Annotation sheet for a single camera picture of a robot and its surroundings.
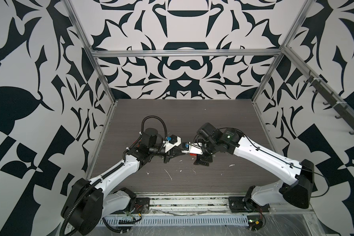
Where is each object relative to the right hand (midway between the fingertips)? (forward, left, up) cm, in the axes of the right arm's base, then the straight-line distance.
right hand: (195, 152), depth 73 cm
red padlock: (-4, +2, +7) cm, 8 cm away
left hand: (+1, +5, +2) cm, 5 cm away
